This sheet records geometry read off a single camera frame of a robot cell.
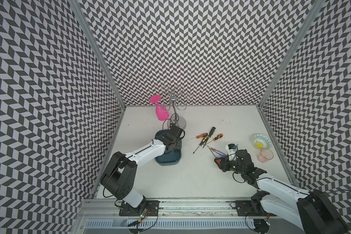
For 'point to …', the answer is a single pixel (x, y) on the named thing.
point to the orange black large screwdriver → (219, 161)
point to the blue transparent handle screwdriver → (218, 152)
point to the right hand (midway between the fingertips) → (217, 162)
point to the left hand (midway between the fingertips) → (175, 143)
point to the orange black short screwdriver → (219, 137)
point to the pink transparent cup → (265, 154)
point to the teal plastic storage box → (169, 158)
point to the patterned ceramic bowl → (261, 141)
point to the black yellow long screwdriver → (209, 135)
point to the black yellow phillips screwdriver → (203, 141)
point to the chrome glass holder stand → (180, 122)
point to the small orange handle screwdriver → (202, 135)
